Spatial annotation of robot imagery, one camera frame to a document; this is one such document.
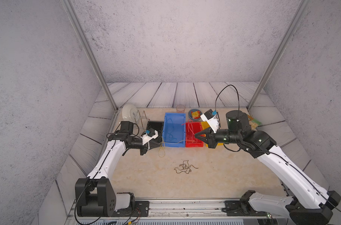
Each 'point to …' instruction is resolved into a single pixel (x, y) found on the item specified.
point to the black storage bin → (158, 126)
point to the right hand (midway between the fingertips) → (197, 136)
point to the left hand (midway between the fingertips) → (158, 143)
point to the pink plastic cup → (181, 108)
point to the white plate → (130, 113)
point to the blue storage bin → (174, 130)
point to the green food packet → (254, 123)
